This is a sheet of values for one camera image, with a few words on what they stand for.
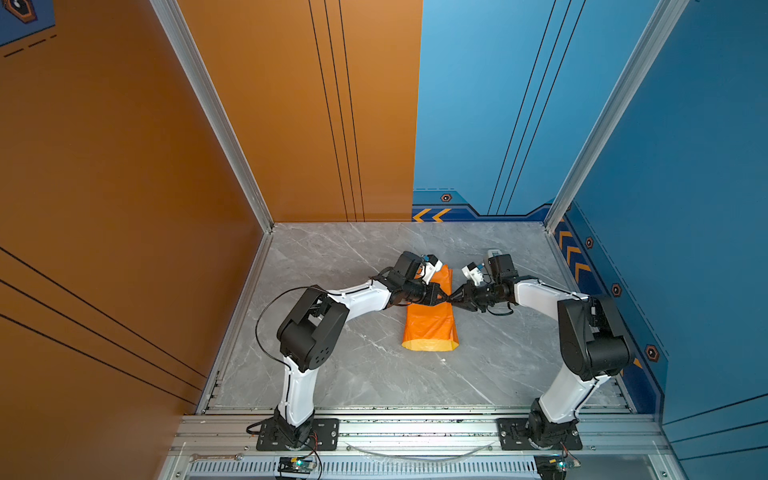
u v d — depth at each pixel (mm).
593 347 477
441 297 871
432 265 843
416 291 795
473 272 892
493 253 1054
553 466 707
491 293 807
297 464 707
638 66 776
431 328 836
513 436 726
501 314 763
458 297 884
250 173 1058
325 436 739
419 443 738
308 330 526
